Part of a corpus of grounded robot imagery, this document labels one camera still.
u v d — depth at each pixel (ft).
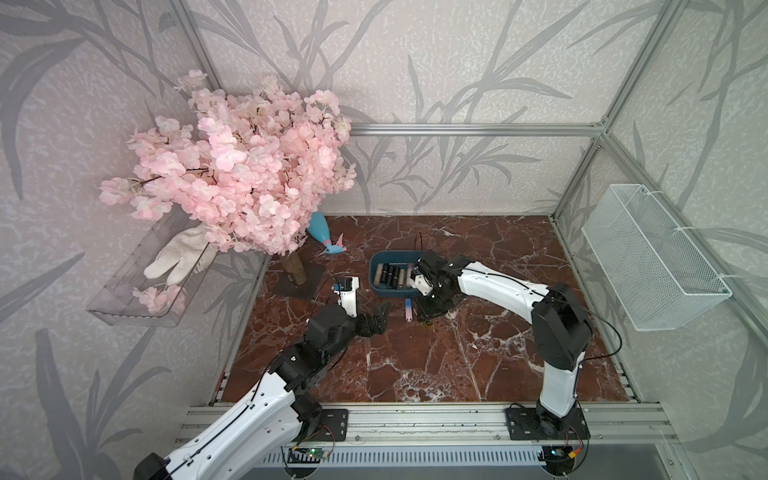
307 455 2.33
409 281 2.82
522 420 2.42
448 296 2.41
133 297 1.96
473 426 2.47
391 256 3.25
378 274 3.34
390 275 3.33
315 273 3.47
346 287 2.11
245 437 1.53
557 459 2.33
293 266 3.05
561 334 1.58
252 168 1.54
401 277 3.33
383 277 3.33
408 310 3.01
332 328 1.77
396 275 3.33
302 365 1.84
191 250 2.24
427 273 2.36
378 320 2.19
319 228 3.66
